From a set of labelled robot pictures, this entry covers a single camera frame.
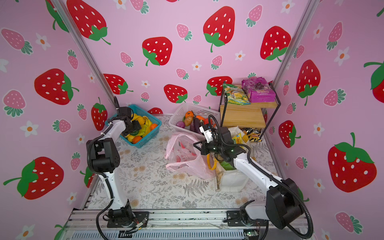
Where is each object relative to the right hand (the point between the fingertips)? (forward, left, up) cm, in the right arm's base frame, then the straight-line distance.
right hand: (193, 144), depth 78 cm
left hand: (+17, +45, -11) cm, 49 cm away
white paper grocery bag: (-13, -22, -9) cm, 27 cm away
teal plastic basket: (+13, +32, -13) cm, 37 cm away
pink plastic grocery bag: (+2, +9, -17) cm, 19 cm away
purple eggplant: (+31, +3, -17) cm, 35 cm away
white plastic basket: (+36, +17, -14) cm, 42 cm away
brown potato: (+31, +10, -15) cm, 36 cm away
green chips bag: (-14, -17, +6) cm, 22 cm away
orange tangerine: (+9, +41, -14) cm, 44 cm away
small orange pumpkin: (+39, +10, -15) cm, 43 cm away
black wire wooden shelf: (+37, -39, -10) cm, 54 cm away
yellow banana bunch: (+26, +42, -15) cm, 52 cm away
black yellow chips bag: (+22, -36, -13) cm, 44 cm away
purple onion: (+27, +15, -15) cm, 34 cm away
